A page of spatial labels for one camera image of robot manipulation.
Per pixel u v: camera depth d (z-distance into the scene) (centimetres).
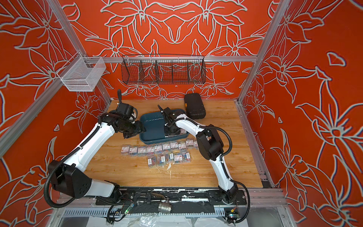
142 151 88
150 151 88
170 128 85
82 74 92
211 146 56
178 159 85
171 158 85
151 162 83
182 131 85
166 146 90
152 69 100
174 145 90
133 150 88
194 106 110
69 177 39
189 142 92
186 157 85
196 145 90
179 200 73
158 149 90
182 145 90
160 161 83
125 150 88
